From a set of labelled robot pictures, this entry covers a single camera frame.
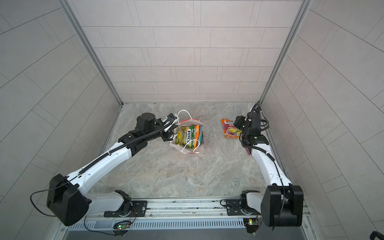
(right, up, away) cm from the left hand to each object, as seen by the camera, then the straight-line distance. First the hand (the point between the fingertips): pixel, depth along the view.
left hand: (179, 123), depth 75 cm
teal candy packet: (+11, -6, +9) cm, 16 cm away
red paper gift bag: (+5, -8, +11) cm, 14 cm away
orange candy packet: (+9, -8, +8) cm, 14 cm away
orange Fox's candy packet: (+31, -6, +21) cm, 38 cm away
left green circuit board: (-23, -44, -11) cm, 51 cm away
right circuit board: (+35, -46, -7) cm, 58 cm away
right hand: (+30, +4, +6) cm, 31 cm away
